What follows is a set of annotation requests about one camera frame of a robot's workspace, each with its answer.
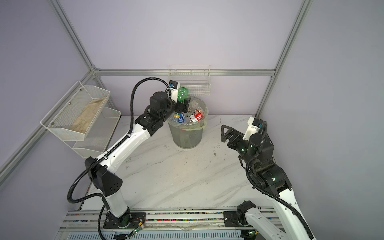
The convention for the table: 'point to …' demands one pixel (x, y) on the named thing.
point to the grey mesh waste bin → (185, 138)
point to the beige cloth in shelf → (82, 124)
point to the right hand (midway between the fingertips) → (227, 128)
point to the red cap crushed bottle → (198, 115)
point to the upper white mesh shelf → (72, 115)
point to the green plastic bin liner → (188, 124)
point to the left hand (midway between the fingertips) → (181, 96)
